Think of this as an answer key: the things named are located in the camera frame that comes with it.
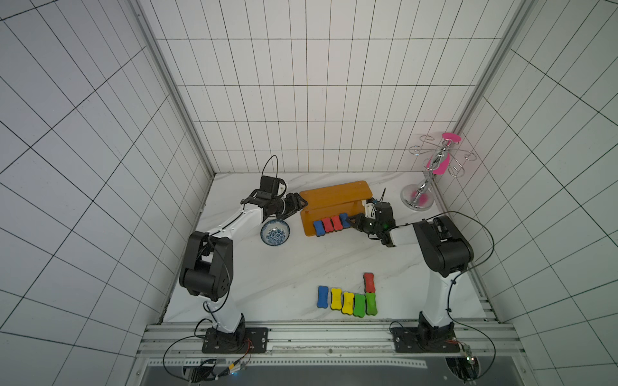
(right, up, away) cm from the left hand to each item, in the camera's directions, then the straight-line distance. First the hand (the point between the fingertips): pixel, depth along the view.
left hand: (300, 209), depth 90 cm
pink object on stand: (+54, +16, 0) cm, 57 cm away
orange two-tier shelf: (+12, +3, +2) cm, 13 cm away
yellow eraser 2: (+16, -32, -13) cm, 38 cm away
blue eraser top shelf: (+8, -29, -10) cm, 32 cm away
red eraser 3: (+25, -26, -7) cm, 37 cm away
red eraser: (+11, -7, +7) cm, 15 cm away
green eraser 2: (+24, -31, -11) cm, 41 cm away
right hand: (+16, -5, +10) cm, 19 cm away
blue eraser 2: (+19, -7, +7) cm, 21 cm away
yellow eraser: (+13, -30, -11) cm, 34 cm away
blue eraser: (+7, -8, +7) cm, 13 cm away
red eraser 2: (+15, -7, +8) cm, 18 cm away
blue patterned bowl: (-11, -10, +7) cm, 17 cm away
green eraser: (+20, -32, -12) cm, 40 cm away
